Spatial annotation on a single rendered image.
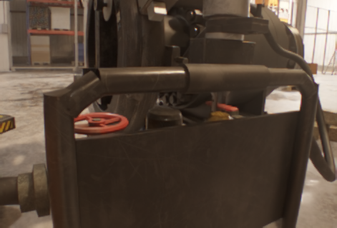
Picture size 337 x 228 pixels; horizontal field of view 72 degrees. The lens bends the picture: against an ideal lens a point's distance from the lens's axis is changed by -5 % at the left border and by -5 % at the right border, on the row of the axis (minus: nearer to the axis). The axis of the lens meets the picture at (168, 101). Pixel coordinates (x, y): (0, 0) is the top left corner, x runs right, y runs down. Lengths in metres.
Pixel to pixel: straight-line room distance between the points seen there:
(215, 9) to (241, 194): 0.31
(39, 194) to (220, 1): 0.40
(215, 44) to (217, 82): 0.20
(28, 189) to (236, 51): 0.40
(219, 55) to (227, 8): 0.08
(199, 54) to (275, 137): 0.19
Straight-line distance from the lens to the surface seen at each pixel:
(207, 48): 0.45
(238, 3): 0.48
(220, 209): 0.38
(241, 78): 0.29
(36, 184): 0.29
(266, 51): 1.23
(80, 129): 0.26
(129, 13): 0.79
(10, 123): 1.13
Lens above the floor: 0.58
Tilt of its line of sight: 11 degrees down
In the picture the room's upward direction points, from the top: 2 degrees clockwise
